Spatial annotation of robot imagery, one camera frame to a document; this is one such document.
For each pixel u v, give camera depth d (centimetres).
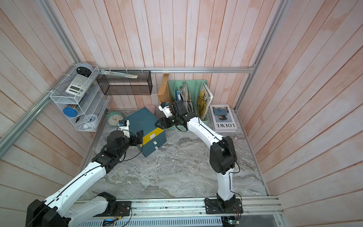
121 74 91
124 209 73
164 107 76
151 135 80
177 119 68
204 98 101
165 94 84
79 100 74
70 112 76
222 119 108
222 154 50
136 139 71
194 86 106
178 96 98
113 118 103
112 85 103
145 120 90
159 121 77
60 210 40
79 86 78
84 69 81
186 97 101
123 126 67
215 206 73
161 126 77
